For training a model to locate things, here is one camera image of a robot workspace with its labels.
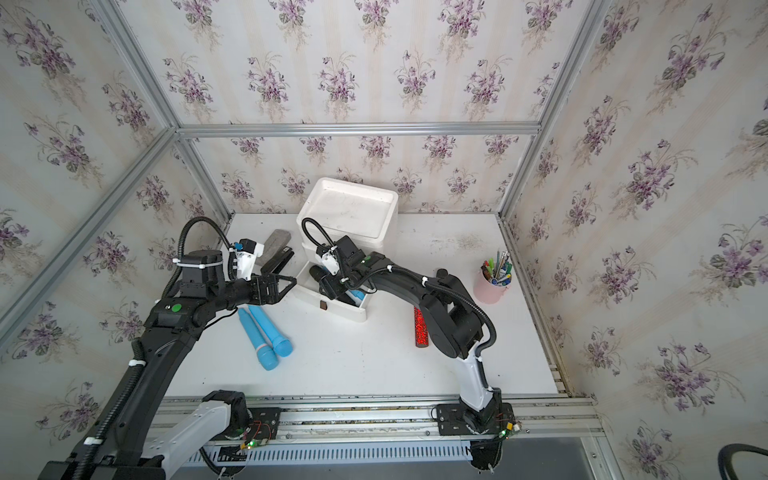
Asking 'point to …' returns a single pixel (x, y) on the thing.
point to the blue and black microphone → (354, 297)
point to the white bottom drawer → (307, 290)
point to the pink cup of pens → (493, 278)
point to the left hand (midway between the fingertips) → (283, 281)
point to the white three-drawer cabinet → (330, 210)
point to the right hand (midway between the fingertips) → (334, 283)
